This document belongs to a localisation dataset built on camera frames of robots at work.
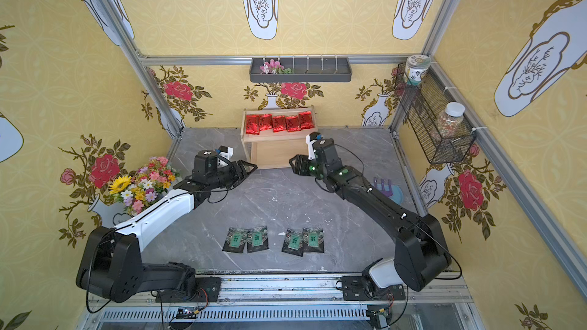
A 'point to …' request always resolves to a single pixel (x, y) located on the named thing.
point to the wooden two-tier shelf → (272, 136)
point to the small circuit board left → (186, 312)
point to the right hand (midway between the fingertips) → (300, 159)
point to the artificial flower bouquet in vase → (154, 179)
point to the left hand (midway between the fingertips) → (247, 168)
